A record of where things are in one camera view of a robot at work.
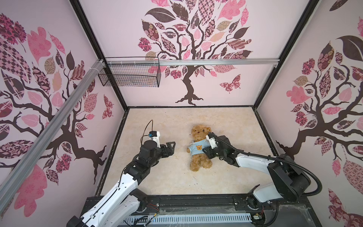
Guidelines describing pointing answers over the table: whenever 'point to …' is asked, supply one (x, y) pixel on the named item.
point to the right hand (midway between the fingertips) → (204, 148)
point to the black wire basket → (132, 72)
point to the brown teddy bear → (199, 133)
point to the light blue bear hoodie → (196, 147)
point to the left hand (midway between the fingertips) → (170, 146)
